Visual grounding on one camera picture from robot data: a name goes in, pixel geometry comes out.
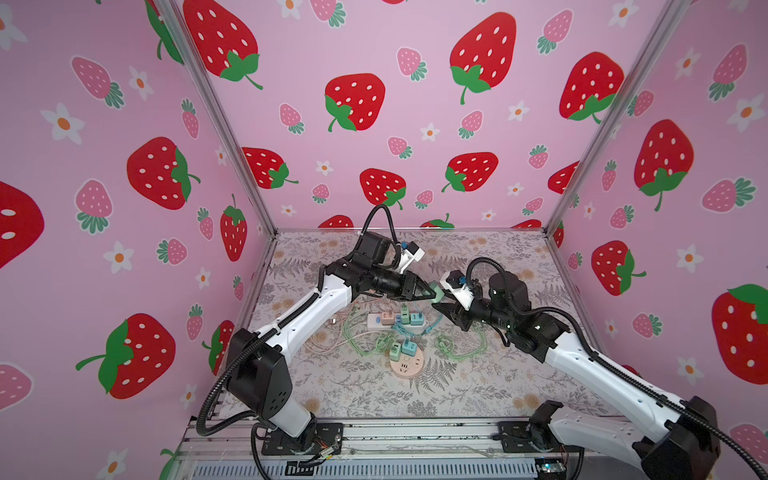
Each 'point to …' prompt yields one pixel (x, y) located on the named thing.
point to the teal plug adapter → (408, 348)
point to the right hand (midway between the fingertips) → (437, 295)
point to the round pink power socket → (408, 366)
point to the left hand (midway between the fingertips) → (432, 296)
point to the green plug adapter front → (438, 291)
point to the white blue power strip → (375, 323)
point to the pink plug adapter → (388, 318)
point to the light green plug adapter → (395, 351)
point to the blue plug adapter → (417, 318)
